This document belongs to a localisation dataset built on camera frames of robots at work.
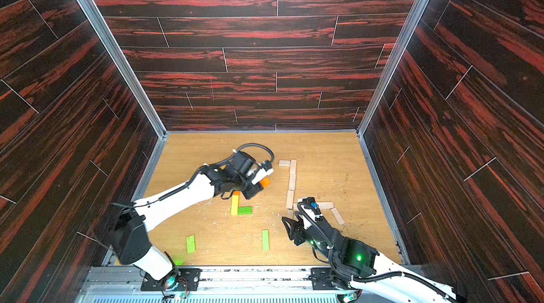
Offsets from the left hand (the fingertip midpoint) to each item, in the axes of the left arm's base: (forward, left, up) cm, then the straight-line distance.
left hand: (262, 186), depth 82 cm
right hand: (-12, -12, +2) cm, 17 cm away
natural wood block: (-6, -32, -12) cm, 35 cm away
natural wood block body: (+1, -12, -14) cm, 18 cm away
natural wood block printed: (-6, -12, -13) cm, 19 cm away
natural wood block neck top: (+19, -14, -13) cm, 27 cm away
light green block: (-19, +27, -13) cm, 35 cm away
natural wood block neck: (+10, -13, -13) cm, 21 cm away
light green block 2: (-17, -2, -14) cm, 22 cm away
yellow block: (-2, +12, -13) cm, 18 cm away
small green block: (-4, +8, -14) cm, 17 cm away
